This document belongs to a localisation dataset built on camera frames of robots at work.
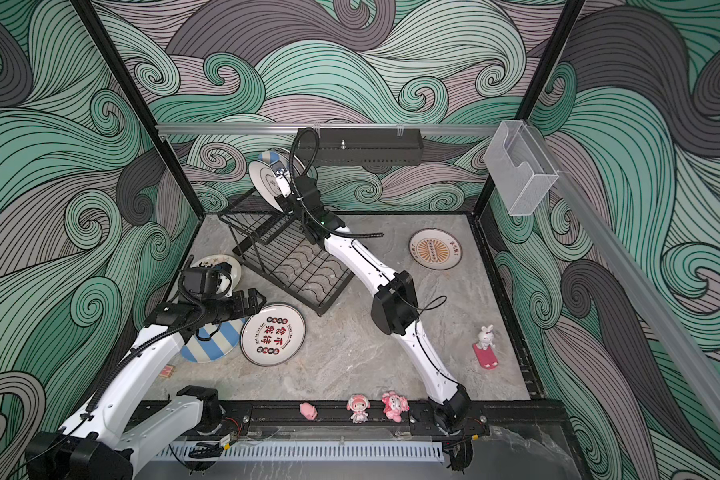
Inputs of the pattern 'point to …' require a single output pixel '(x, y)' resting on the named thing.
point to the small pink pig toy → (308, 410)
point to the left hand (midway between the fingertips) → (252, 300)
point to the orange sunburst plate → (436, 249)
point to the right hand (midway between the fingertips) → (287, 176)
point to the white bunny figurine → (485, 337)
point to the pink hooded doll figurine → (359, 403)
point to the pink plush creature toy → (394, 405)
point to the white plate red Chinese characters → (273, 336)
